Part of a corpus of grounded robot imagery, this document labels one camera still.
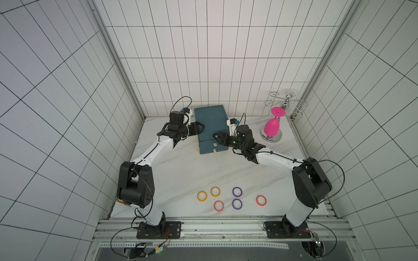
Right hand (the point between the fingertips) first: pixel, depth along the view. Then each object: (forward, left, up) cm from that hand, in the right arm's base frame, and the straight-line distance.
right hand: (209, 137), depth 84 cm
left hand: (+5, +6, 0) cm, 8 cm away
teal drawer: (0, +3, 0) cm, 3 cm away
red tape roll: (-29, -6, -19) cm, 35 cm away
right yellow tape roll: (-22, -4, -19) cm, 29 cm away
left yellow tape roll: (-25, +3, -19) cm, 31 cm away
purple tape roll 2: (-27, -16, -20) cm, 37 cm away
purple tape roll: (-21, -16, -20) cm, 33 cm away
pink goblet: (+11, -35, -2) cm, 37 cm away
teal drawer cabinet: (+11, -2, +2) cm, 12 cm away
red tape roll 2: (-27, -28, -20) cm, 43 cm away
